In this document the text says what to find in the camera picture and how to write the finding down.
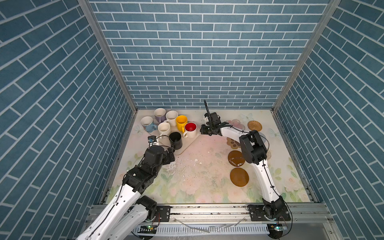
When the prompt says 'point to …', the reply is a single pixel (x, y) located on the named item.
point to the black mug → (175, 138)
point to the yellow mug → (181, 120)
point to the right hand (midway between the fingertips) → (200, 130)
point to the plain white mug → (164, 129)
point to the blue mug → (147, 122)
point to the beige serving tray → (186, 142)
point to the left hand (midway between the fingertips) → (169, 150)
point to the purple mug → (160, 114)
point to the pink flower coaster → (236, 123)
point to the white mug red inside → (190, 129)
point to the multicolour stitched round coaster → (268, 154)
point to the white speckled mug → (171, 116)
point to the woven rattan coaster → (253, 125)
